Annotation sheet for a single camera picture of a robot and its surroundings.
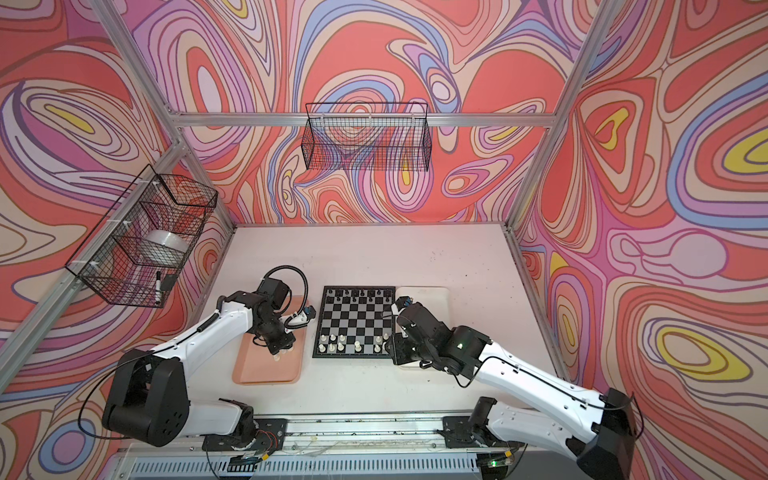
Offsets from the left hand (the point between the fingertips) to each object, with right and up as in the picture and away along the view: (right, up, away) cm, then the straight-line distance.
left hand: (290, 338), depth 86 cm
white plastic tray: (+33, +1, -22) cm, 40 cm away
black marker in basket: (-28, +17, -14) cm, 35 cm away
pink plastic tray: (-9, -8, 0) cm, 12 cm away
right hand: (+30, 0, -13) cm, 33 cm away
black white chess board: (+19, +3, +5) cm, 20 cm away
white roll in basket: (-26, +26, -16) cm, 40 cm away
